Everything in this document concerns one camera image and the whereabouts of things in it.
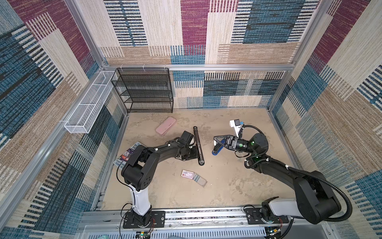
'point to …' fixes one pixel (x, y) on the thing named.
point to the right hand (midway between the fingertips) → (214, 140)
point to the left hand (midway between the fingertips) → (198, 154)
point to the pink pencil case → (163, 127)
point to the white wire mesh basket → (82, 118)
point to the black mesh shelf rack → (144, 90)
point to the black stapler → (200, 157)
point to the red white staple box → (187, 174)
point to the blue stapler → (218, 148)
